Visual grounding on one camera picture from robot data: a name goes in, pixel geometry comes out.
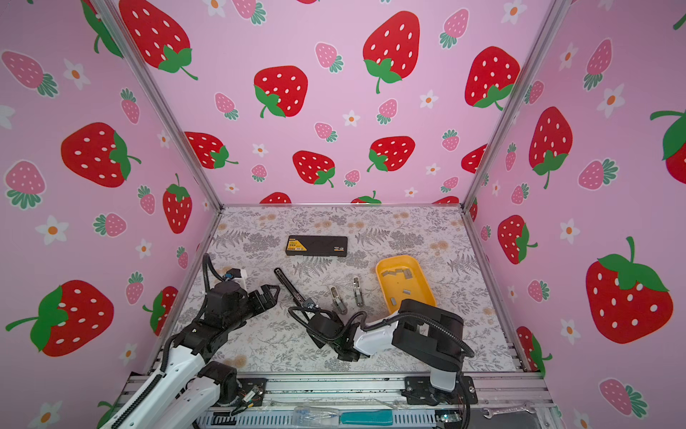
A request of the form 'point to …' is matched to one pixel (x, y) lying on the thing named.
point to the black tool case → (316, 246)
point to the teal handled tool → (368, 418)
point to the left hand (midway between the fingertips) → (270, 291)
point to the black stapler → (293, 291)
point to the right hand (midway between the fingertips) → (312, 321)
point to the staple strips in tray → (392, 273)
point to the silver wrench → (528, 406)
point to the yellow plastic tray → (403, 278)
